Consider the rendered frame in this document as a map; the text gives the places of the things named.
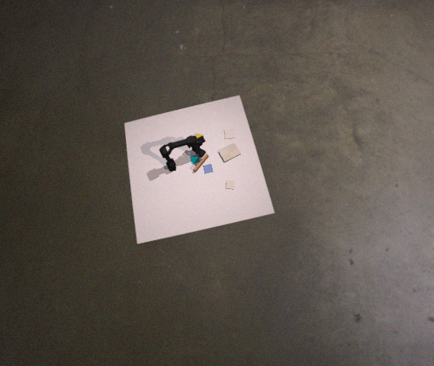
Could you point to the brown wooden plank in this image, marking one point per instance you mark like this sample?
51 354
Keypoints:
200 163

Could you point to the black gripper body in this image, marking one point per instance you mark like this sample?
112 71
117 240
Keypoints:
200 151

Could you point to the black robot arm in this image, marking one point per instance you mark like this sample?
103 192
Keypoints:
192 141

